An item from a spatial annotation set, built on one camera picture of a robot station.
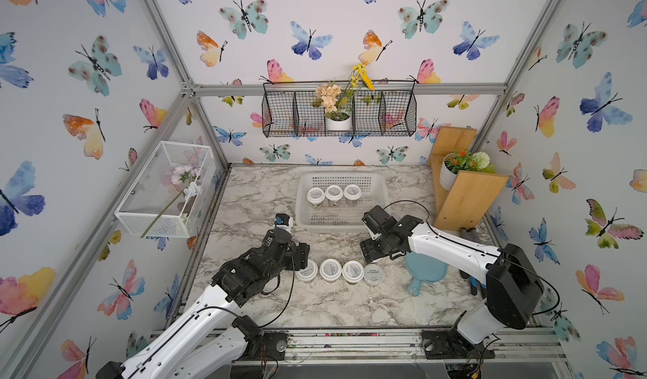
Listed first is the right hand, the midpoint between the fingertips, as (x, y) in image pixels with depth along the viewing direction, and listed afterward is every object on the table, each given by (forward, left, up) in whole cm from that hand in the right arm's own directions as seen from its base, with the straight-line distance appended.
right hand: (374, 248), depth 85 cm
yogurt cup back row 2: (+24, +15, -1) cm, 28 cm away
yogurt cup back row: (+21, +21, 0) cm, 30 cm away
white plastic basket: (+17, +13, -8) cm, 23 cm away
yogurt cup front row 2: (-7, +14, -2) cm, 16 cm away
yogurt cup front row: (-9, +21, -2) cm, 23 cm away
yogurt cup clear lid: (-8, 0, -3) cm, 8 cm away
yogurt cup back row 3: (+24, +7, -1) cm, 25 cm away
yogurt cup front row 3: (-8, +7, -2) cm, 10 cm away
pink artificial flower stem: (+8, +58, +23) cm, 63 cm away
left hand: (-5, +22, +10) cm, 25 cm away
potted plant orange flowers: (+27, -30, +16) cm, 43 cm away
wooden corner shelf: (+14, -32, +11) cm, 37 cm away
